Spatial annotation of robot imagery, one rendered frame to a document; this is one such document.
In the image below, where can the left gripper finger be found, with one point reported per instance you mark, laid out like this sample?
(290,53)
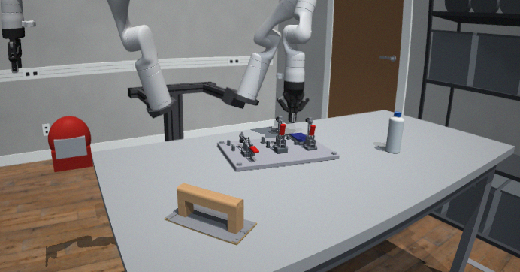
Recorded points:
(289,109)
(299,107)

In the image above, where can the white bottle with blue cap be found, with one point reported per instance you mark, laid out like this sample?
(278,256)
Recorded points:
(395,131)

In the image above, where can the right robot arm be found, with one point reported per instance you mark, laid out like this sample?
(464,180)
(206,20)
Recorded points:
(133,39)

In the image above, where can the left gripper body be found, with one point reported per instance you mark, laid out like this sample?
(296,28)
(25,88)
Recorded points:
(293,88)

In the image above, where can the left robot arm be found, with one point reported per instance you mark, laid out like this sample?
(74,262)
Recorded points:
(292,35)

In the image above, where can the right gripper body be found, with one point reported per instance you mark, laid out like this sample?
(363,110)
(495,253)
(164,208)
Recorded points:
(13,34)

